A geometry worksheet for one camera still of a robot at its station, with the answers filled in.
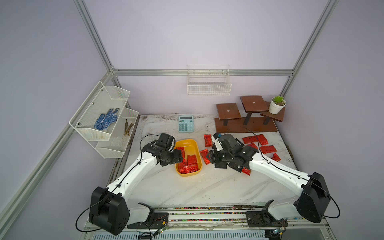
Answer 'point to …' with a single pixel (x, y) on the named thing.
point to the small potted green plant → (276, 104)
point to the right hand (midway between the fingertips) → (211, 157)
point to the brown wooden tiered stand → (259, 118)
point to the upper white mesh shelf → (97, 117)
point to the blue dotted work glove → (104, 120)
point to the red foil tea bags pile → (188, 165)
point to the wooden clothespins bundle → (127, 128)
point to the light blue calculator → (185, 123)
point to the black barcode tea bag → (220, 165)
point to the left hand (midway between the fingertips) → (176, 161)
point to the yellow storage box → (191, 147)
